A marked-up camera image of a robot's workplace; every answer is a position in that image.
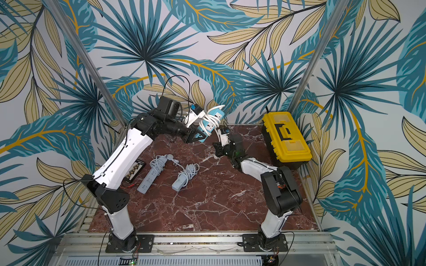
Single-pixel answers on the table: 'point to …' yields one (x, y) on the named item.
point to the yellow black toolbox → (286, 139)
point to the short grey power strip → (182, 178)
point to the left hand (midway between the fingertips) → (201, 136)
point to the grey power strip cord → (158, 163)
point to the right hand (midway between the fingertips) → (214, 142)
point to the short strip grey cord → (191, 170)
